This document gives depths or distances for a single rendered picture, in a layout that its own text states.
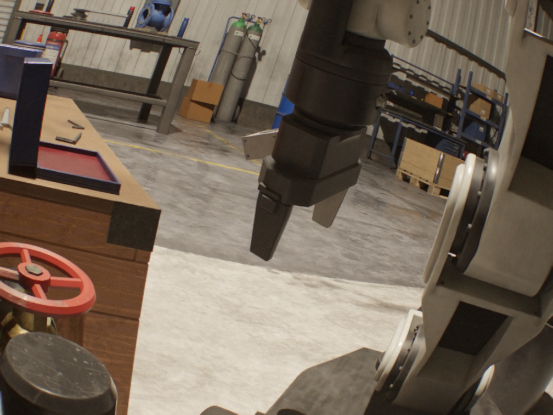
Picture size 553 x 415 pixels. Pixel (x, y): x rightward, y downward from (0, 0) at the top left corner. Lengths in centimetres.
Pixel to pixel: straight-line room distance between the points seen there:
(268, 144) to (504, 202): 25
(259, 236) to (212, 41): 812
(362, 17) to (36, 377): 42
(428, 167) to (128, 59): 437
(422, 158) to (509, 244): 705
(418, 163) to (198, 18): 370
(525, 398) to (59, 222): 128
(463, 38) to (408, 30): 1040
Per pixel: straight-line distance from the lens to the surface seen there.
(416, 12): 51
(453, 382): 81
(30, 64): 57
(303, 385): 100
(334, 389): 102
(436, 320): 68
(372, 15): 50
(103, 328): 64
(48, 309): 24
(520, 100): 48
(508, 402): 153
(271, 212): 54
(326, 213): 65
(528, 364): 148
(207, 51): 865
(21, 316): 27
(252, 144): 61
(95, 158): 75
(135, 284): 63
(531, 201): 54
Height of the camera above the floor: 61
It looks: 9 degrees down
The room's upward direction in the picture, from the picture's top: 17 degrees clockwise
